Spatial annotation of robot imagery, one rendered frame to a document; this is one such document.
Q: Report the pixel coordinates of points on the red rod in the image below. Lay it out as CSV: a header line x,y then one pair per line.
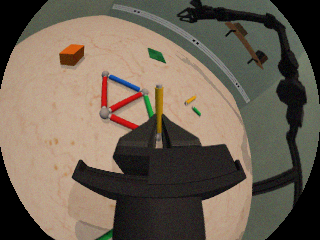
x,y
122,122
104,93
125,102

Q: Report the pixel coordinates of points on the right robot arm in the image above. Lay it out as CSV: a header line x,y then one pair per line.
x,y
289,63

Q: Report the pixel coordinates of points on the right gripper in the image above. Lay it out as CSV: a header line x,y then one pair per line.
x,y
189,15

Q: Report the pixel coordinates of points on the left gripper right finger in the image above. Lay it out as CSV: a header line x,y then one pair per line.
x,y
176,136

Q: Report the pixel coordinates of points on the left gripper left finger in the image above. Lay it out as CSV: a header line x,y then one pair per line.
x,y
142,135

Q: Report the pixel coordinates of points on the dark green flat rectangle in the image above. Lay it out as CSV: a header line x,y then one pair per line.
x,y
156,55

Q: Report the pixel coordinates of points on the orange flat block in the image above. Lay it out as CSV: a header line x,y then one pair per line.
x,y
71,55

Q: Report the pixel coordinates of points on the green rod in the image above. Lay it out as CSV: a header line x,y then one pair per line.
x,y
106,236
148,106

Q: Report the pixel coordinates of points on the blue rod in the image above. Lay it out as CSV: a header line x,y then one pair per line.
x,y
125,83

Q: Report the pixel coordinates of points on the yellow rod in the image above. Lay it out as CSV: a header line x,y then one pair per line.
x,y
189,100
159,105

